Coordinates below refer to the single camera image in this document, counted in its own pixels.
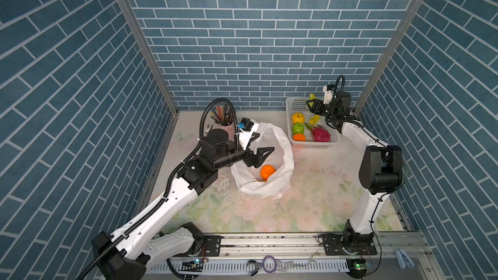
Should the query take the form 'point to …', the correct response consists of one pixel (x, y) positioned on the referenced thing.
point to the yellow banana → (314, 119)
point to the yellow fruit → (297, 118)
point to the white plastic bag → (273, 175)
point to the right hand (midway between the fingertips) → (310, 100)
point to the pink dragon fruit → (319, 133)
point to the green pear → (312, 96)
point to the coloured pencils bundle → (222, 115)
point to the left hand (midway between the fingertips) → (266, 143)
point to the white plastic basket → (299, 104)
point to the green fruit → (297, 128)
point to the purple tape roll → (273, 269)
